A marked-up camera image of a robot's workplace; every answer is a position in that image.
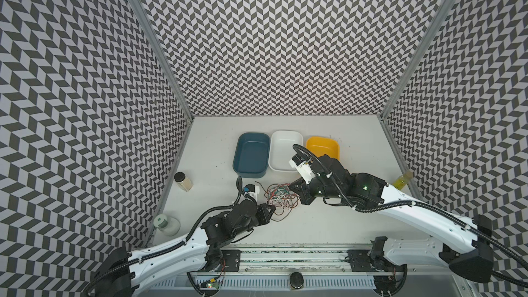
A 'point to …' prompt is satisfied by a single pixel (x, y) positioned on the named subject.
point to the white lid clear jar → (168, 225)
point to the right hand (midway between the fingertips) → (290, 185)
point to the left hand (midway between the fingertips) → (278, 209)
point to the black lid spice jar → (183, 181)
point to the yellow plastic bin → (324, 145)
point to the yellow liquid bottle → (400, 181)
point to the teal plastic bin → (251, 155)
